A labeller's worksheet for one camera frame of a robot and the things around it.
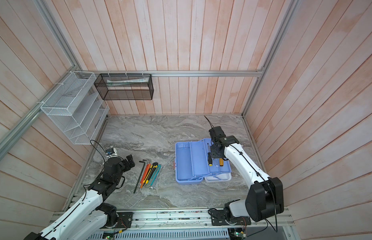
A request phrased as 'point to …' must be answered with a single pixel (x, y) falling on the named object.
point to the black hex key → (140, 176)
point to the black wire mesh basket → (124, 86)
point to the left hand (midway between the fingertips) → (125, 160)
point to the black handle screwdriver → (210, 159)
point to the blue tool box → (191, 162)
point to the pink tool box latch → (174, 164)
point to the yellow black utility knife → (150, 173)
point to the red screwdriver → (146, 167)
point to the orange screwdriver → (146, 175)
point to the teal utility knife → (155, 175)
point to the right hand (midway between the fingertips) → (219, 152)
